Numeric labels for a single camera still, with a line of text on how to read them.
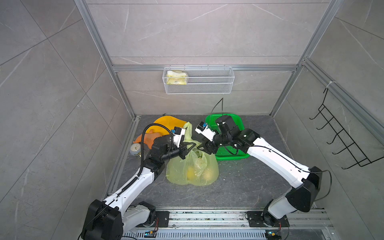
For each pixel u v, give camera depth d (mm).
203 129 614
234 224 729
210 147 627
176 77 874
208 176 805
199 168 700
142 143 590
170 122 1134
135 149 953
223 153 673
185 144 685
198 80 1007
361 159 582
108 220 390
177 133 655
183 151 650
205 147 635
